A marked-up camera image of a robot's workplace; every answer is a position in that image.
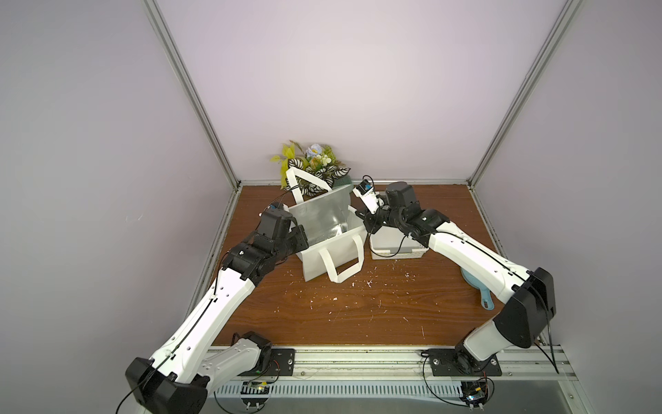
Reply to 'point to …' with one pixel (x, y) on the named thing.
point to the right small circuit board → (474, 393)
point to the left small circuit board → (254, 393)
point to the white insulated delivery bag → (334, 228)
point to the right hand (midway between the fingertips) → (360, 204)
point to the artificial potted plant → (317, 160)
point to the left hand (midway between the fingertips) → (311, 233)
